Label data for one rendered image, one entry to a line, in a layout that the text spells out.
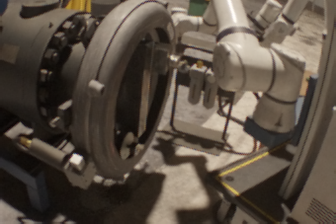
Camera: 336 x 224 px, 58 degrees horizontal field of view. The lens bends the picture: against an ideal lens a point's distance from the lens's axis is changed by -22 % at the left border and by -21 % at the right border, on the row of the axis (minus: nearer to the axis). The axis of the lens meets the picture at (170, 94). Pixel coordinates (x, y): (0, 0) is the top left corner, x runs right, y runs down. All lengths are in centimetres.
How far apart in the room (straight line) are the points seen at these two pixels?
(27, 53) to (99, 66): 43
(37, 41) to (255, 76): 85
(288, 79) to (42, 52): 92
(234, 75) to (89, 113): 46
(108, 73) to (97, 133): 20
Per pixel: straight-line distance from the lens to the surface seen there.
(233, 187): 151
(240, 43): 117
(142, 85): 139
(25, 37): 152
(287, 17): 169
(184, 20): 194
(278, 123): 129
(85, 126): 120
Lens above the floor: 123
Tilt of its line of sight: 25 degrees down
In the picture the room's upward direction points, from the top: 8 degrees clockwise
